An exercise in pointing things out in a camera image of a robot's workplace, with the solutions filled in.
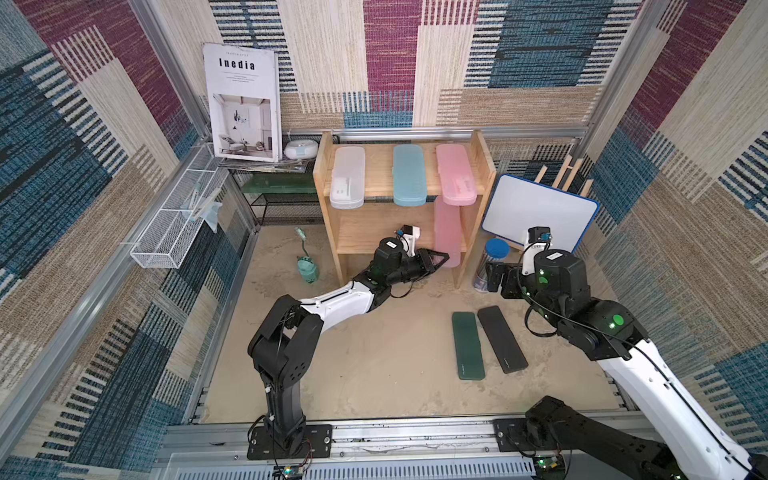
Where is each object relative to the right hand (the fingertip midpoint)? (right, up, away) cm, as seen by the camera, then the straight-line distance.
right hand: (506, 261), depth 67 cm
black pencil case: (+7, -23, +20) cm, 32 cm away
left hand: (-10, +1, +14) cm, 17 cm away
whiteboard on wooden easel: (+16, +17, +29) cm, 37 cm away
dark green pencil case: (-3, -27, +19) cm, 33 cm away
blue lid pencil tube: (+3, +2, +16) cm, 16 cm away
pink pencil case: (-10, +7, +18) cm, 21 cm away
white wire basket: (-93, +8, +27) cm, 97 cm away
